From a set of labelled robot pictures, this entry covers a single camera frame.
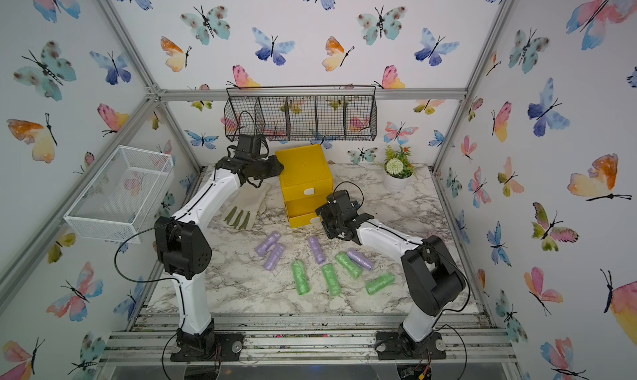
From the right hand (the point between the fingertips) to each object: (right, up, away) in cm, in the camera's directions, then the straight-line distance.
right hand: (318, 213), depth 88 cm
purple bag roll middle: (-1, -13, +5) cm, 14 cm away
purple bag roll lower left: (-16, -16, +2) cm, 23 cm away
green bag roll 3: (+13, -20, -2) cm, 24 cm away
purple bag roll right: (+15, -16, +1) cm, 22 cm away
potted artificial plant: (+31, +17, +10) cm, 37 cm away
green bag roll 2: (+5, -22, -4) cm, 23 cm away
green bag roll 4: (+21, -23, -5) cm, 31 cm away
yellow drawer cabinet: (-4, +11, -3) cm, 12 cm away
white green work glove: (-32, 0, +16) cm, 36 cm away
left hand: (-12, +18, +3) cm, 22 cm away
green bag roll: (-6, -22, -3) cm, 23 cm away
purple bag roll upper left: (-18, -10, +7) cm, 22 cm away
